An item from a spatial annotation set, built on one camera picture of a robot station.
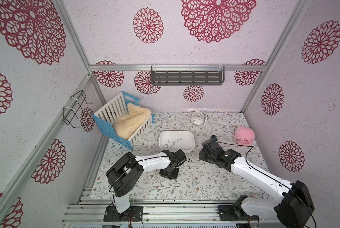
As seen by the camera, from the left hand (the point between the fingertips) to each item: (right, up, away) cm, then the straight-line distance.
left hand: (169, 177), depth 86 cm
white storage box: (+3, +21, +17) cm, 27 cm away
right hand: (+20, +15, -3) cm, 25 cm away
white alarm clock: (+23, +38, +27) cm, 52 cm away
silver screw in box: (+8, +22, +17) cm, 29 cm away
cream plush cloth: (-30, +33, +16) cm, 48 cm away
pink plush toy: (+50, +25, +8) cm, 56 cm away
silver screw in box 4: (-2, +18, +14) cm, 23 cm away
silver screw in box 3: (+3, +19, +15) cm, 24 cm away
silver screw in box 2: (+6, +21, +17) cm, 28 cm away
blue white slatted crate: (-45, +39, +14) cm, 61 cm away
